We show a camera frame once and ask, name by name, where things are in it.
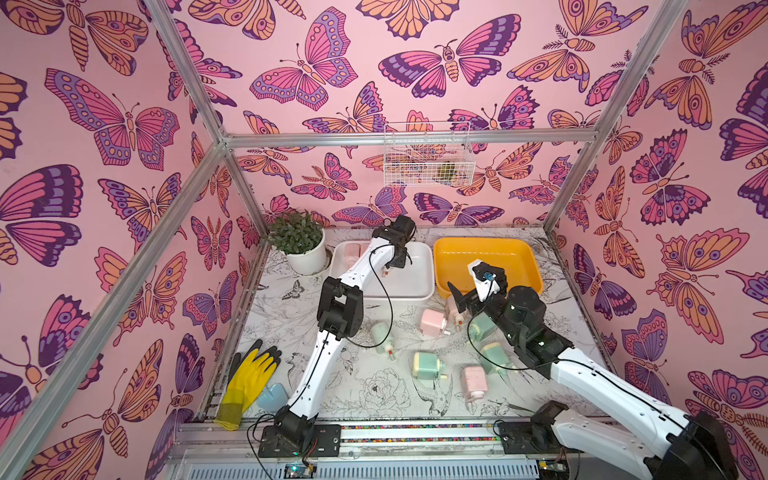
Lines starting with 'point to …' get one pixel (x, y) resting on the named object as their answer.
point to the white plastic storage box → (413, 282)
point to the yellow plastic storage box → (515, 255)
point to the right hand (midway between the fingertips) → (462, 274)
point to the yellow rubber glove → (248, 376)
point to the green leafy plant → (295, 232)
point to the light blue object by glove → (273, 398)
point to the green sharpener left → (380, 331)
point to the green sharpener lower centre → (427, 366)
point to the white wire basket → (428, 154)
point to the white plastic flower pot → (311, 262)
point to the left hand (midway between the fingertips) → (396, 257)
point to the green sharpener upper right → (480, 327)
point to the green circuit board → (298, 471)
